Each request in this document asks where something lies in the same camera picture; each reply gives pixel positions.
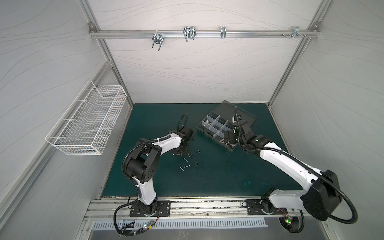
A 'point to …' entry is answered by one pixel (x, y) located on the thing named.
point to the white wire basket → (86, 128)
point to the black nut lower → (196, 164)
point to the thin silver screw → (182, 169)
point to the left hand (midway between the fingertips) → (185, 150)
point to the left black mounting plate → (163, 209)
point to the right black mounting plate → (255, 207)
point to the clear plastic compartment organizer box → (220, 119)
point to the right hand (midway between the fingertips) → (235, 128)
